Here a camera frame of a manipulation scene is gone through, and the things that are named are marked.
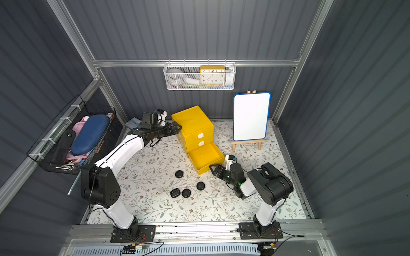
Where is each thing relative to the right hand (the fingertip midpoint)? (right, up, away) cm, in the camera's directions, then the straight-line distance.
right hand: (215, 167), depth 91 cm
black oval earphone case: (-16, -13, -7) cm, 21 cm away
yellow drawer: (-8, +4, +6) cm, 11 cm away
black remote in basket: (-62, +16, -27) cm, 70 cm away
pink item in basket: (-64, +22, -19) cm, 70 cm away
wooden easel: (+29, +14, +11) cm, 34 cm away
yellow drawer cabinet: (-10, +17, -3) cm, 20 cm away
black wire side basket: (-68, +12, -30) cm, 75 cm away
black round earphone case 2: (-8, -10, -2) cm, 13 cm away
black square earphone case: (-22, -12, -7) cm, 26 cm away
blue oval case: (-55, +19, -23) cm, 63 cm away
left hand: (-21, +22, -4) cm, 31 cm away
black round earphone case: (-21, -4, +2) cm, 22 cm away
